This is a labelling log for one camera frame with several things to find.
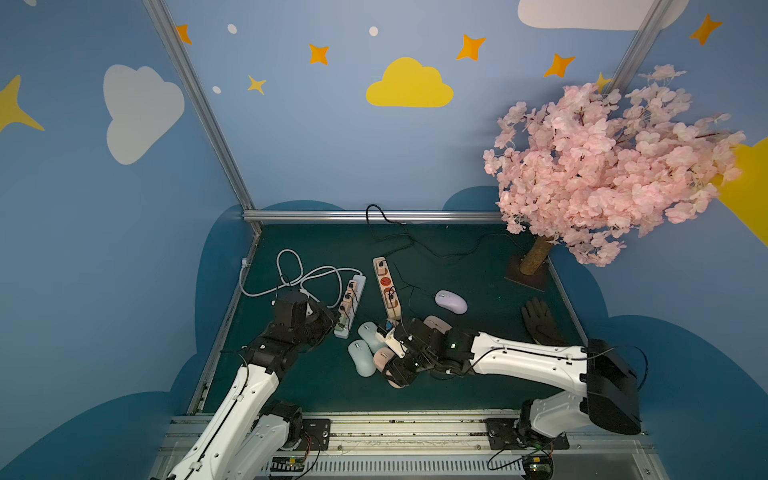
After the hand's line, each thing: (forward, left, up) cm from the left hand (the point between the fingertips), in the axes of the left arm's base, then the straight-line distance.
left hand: (343, 308), depth 78 cm
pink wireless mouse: (-11, -11, -5) cm, 16 cm away
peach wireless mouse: (+4, -28, -16) cm, 33 cm away
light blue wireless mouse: (-8, -5, -15) cm, 18 cm away
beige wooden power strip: (+14, -12, -15) cm, 24 cm away
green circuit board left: (-33, +12, -20) cm, 41 cm away
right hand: (-11, -14, -8) cm, 19 cm away
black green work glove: (+5, -61, -17) cm, 64 cm away
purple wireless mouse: (+12, -33, -16) cm, 39 cm away
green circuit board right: (-32, -50, -20) cm, 63 cm away
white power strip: (+7, 0, -12) cm, 14 cm away
